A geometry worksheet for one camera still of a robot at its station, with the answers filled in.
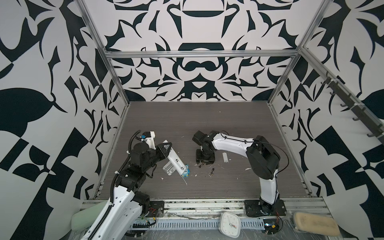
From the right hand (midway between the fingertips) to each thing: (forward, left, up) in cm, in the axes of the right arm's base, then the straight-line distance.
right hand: (199, 162), depth 88 cm
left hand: (+2, +14, +21) cm, 25 cm away
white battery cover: (-4, +17, +1) cm, 18 cm away
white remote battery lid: (+4, -16, -2) cm, 16 cm away
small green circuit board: (-30, -33, -3) cm, 45 cm away
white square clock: (-30, -13, +2) cm, 32 cm away
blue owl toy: (-5, +7, 0) cm, 8 cm away
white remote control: (-5, +12, +16) cm, 20 cm away
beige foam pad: (-29, -51, +2) cm, 59 cm away
